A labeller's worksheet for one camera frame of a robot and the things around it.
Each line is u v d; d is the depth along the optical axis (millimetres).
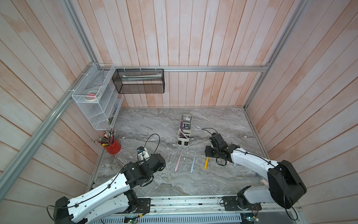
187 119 1066
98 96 732
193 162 889
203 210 730
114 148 880
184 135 903
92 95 726
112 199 581
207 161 899
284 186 423
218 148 688
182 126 936
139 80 902
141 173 529
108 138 854
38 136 516
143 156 659
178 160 900
